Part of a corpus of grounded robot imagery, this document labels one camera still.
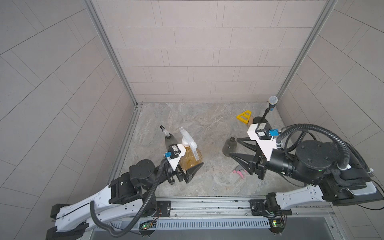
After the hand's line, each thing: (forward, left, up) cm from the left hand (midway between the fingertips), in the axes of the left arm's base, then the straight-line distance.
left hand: (198, 155), depth 55 cm
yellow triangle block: (+45, -34, -31) cm, 65 cm away
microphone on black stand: (+38, -44, -8) cm, 59 cm away
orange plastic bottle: (+1, +4, -6) cm, 7 cm away
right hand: (-4, -10, +11) cm, 15 cm away
